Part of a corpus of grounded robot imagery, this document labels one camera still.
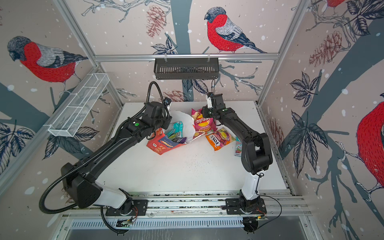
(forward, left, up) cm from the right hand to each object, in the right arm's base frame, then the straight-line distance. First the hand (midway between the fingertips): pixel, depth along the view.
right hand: (203, 111), depth 93 cm
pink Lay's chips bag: (-7, +1, -5) cm, 9 cm away
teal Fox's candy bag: (-16, -23, -16) cm, 32 cm away
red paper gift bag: (-24, +23, +3) cm, 33 cm away
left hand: (-13, +19, +12) cm, 26 cm away
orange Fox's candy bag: (-12, -10, -14) cm, 21 cm away
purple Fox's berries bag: (-19, +12, -5) cm, 23 cm away
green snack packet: (-11, +17, -7) cm, 21 cm away
